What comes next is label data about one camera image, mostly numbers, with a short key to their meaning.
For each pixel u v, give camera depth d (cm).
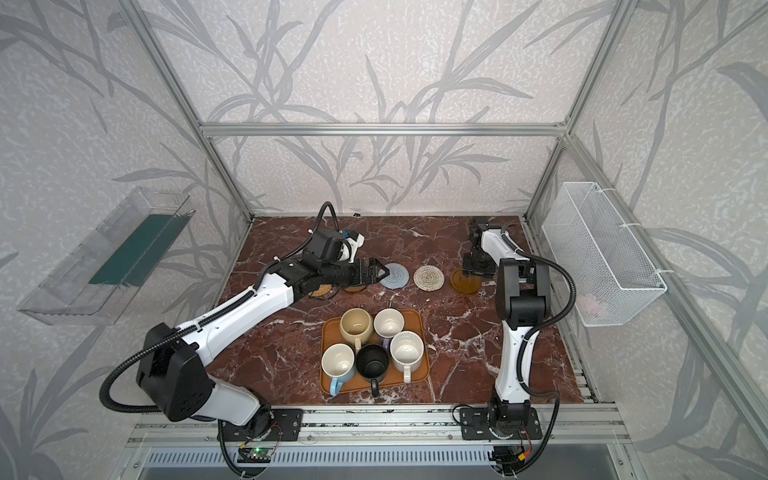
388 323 87
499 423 66
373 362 83
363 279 69
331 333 89
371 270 71
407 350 84
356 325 89
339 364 82
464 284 101
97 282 63
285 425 73
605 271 61
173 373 42
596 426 75
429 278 102
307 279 58
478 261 88
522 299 57
